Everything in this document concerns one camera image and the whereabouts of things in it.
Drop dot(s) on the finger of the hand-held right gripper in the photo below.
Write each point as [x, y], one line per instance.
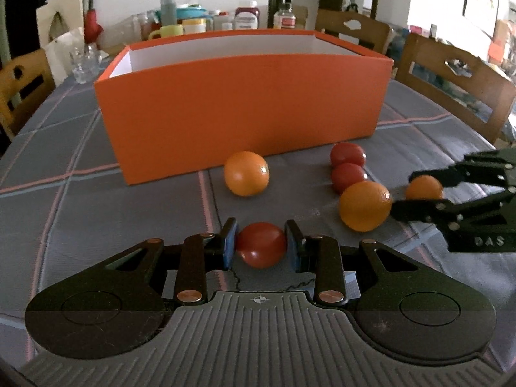
[443, 211]
[475, 171]

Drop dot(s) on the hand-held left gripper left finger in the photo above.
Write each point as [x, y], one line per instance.
[229, 246]

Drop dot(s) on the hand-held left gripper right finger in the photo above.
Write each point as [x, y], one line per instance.
[291, 246]

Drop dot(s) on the red tomato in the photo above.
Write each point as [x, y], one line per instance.
[347, 154]
[261, 245]
[348, 177]

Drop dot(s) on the small orange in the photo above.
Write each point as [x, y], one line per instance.
[423, 187]

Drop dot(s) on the orange cardboard box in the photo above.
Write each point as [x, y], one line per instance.
[242, 117]

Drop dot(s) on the wooden chair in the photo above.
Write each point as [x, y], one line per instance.
[455, 88]
[352, 32]
[24, 84]

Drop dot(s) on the framed white picture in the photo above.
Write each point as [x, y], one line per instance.
[481, 0]

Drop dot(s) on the wooden chair back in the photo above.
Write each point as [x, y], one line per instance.
[352, 32]

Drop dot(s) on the yellow mug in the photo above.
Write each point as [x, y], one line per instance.
[167, 32]

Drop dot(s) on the white and yellow container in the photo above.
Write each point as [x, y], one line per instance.
[193, 26]

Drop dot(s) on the small clear bottle red label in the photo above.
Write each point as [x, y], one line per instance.
[284, 17]

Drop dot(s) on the jar with dark red lid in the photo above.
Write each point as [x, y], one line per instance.
[246, 16]

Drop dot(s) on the clear glass cup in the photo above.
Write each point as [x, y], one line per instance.
[85, 64]

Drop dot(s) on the teal container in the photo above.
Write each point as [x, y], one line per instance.
[189, 10]

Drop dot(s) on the clear glass jar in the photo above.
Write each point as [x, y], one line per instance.
[139, 24]

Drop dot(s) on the grey bottle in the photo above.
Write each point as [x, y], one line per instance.
[168, 10]

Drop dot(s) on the white paper bag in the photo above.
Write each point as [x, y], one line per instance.
[60, 16]

